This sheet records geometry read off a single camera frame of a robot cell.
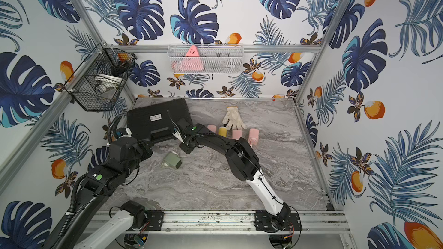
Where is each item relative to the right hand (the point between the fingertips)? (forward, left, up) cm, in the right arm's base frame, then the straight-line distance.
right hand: (187, 145), depth 95 cm
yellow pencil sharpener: (+7, -19, +4) cm, 21 cm away
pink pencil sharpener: (+7, -27, +1) cm, 28 cm away
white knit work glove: (+19, -25, 0) cm, 32 cm away
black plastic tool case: (+14, +20, +5) cm, 26 cm away
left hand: (-11, +12, +21) cm, 27 cm away
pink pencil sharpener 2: (+7, -37, -1) cm, 38 cm away
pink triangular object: (+32, -3, +32) cm, 45 cm away
